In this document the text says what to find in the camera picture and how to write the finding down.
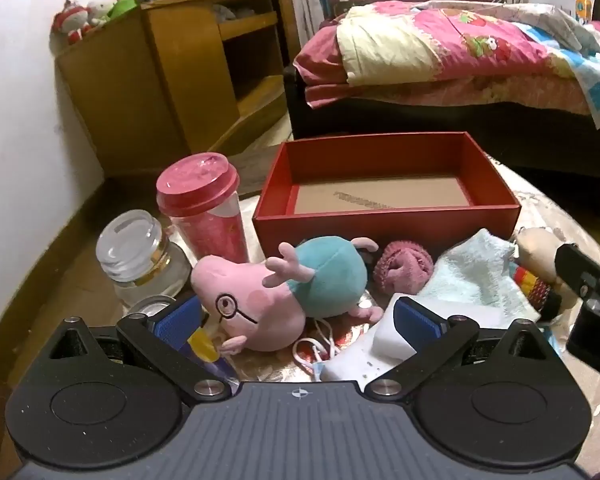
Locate red and white plush doll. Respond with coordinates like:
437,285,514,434
52,0,94,44

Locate white sponge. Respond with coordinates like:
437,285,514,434
320,296,512,384

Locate pink pig plush toy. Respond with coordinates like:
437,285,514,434
190,236,385,354

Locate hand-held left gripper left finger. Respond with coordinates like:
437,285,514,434
47,294,232,402

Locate clear glass jar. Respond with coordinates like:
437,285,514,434
96,209,193,307

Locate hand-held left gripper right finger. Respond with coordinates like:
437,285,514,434
362,296,554,402

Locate small beige plush doll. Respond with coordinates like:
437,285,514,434
509,227,581,322

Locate green plush toy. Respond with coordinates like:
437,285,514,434
105,0,141,22

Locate red lidded tumbler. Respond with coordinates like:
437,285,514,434
156,152,251,266

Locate wooden cabinet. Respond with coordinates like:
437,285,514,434
55,0,301,177

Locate pink printed quilt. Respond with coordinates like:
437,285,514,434
292,0,600,117

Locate red cardboard box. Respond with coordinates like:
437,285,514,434
252,131,522,264

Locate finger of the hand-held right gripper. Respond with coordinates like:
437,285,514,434
554,242,600,307

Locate blue face mask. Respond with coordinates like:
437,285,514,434
292,317,339,381

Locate blue checked blanket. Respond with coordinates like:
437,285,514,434
517,2,600,129

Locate pink sock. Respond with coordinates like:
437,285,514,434
373,241,434,295

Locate light blue towel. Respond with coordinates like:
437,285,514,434
415,229,541,322

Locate white plush toy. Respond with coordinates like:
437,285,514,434
85,0,119,29

